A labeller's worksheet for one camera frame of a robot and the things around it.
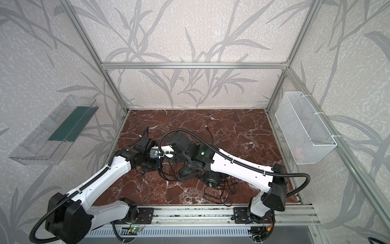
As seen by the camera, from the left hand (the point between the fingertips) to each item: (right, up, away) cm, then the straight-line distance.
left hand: (165, 161), depth 81 cm
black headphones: (+29, -15, +2) cm, 33 cm away
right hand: (+6, +14, -11) cm, 19 cm away
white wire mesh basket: (+63, +14, -20) cm, 68 cm away
